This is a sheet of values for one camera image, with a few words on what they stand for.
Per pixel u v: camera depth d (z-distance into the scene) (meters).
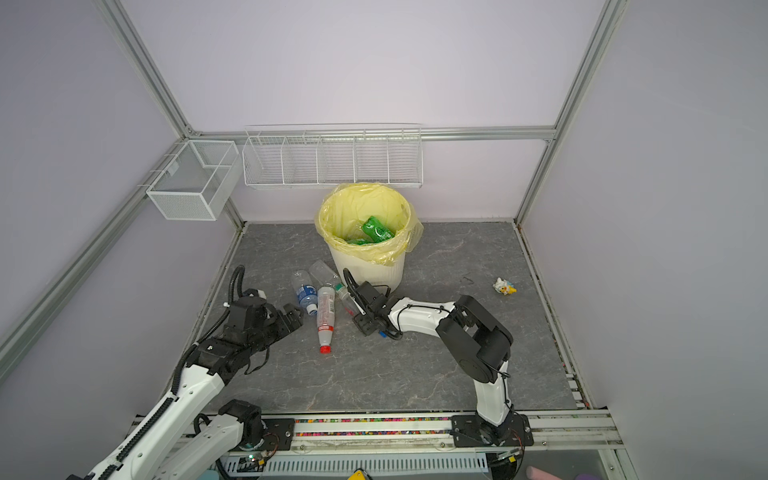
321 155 0.97
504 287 0.97
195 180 0.97
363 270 0.83
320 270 1.03
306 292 0.94
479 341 0.49
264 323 0.63
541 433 0.75
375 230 0.92
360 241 0.94
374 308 0.72
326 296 0.94
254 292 0.73
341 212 0.94
